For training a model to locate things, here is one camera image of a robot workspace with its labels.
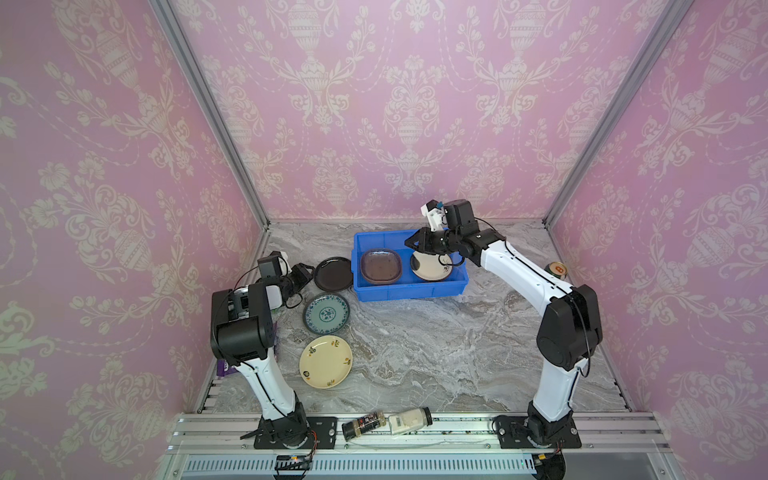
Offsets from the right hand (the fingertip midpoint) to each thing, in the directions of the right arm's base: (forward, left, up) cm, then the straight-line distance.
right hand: (408, 241), depth 85 cm
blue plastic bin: (-3, 0, -19) cm, 20 cm away
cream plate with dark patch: (+6, -9, -21) cm, 24 cm away
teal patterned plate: (-10, +27, -22) cm, 36 cm away
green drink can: (-4, -46, -12) cm, 48 cm away
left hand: (+4, +32, -17) cm, 36 cm away
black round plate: (+4, +25, -20) cm, 32 cm away
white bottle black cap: (-42, +2, -19) cm, 46 cm away
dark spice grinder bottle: (-43, +16, -20) cm, 50 cm away
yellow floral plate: (-25, +25, -22) cm, 42 cm away
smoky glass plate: (+7, +9, -21) cm, 24 cm away
